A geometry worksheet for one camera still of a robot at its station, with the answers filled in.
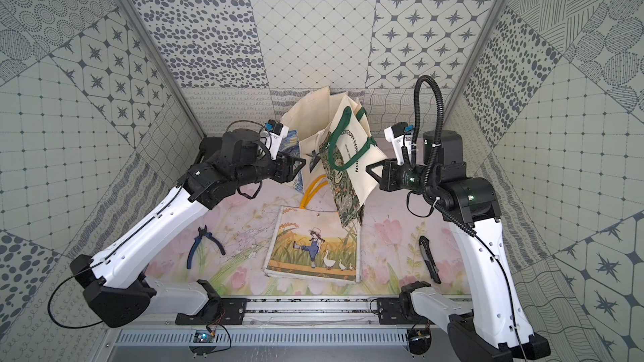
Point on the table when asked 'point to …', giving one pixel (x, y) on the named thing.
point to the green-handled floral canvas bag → (348, 149)
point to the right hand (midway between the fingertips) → (368, 173)
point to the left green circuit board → (203, 336)
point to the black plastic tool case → (208, 147)
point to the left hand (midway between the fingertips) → (304, 161)
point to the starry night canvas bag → (305, 121)
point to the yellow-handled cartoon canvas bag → (313, 244)
